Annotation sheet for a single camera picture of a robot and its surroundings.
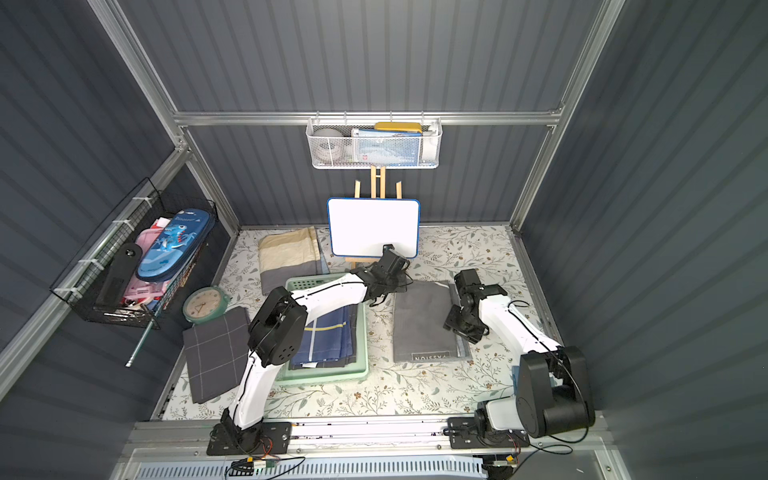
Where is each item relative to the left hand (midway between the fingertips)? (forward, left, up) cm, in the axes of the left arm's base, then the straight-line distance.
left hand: (408, 283), depth 95 cm
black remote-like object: (-15, +65, +26) cm, 72 cm away
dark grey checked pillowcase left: (-19, +57, -6) cm, 61 cm away
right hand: (-15, -15, -2) cm, 22 cm away
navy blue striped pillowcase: (-17, +24, -4) cm, 30 cm away
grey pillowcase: (-9, -3, -6) cm, 12 cm away
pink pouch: (-18, +61, +23) cm, 68 cm away
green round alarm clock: (-5, +66, -5) cm, 66 cm away
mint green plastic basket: (-25, +16, -7) cm, 31 cm away
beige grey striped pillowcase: (+16, +43, -5) cm, 46 cm away
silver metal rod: (-32, +58, +19) cm, 69 cm away
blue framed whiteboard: (+14, +15, +11) cm, 23 cm away
